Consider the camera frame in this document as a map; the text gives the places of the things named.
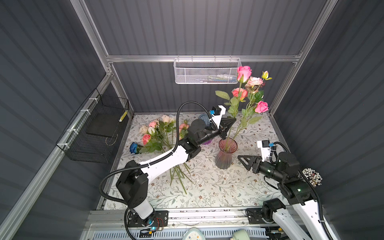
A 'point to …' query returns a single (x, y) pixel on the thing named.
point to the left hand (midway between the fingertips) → (236, 119)
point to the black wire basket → (90, 137)
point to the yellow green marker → (123, 116)
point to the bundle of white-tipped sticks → (314, 177)
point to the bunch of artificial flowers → (160, 135)
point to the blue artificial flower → (133, 147)
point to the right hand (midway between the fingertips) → (243, 159)
